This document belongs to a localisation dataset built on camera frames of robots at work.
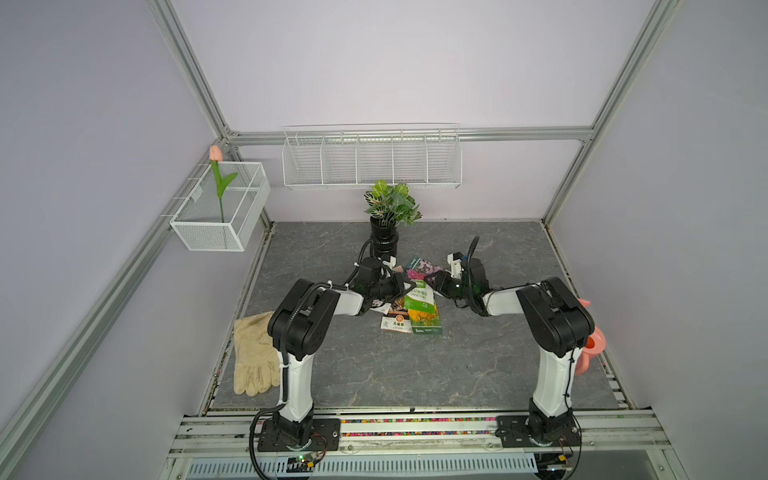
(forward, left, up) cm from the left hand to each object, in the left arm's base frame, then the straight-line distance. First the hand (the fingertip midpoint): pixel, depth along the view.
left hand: (419, 286), depth 94 cm
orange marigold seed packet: (-8, +8, -6) cm, 13 cm away
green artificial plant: (+20, +7, +17) cm, 27 cm away
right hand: (+4, -3, -2) cm, 6 cm away
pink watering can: (-24, -43, +5) cm, 50 cm away
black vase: (+18, +10, +4) cm, 21 cm away
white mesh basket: (+4, +55, +29) cm, 62 cm away
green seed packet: (-6, -1, -4) cm, 7 cm away
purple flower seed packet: (+11, -1, -6) cm, 13 cm away
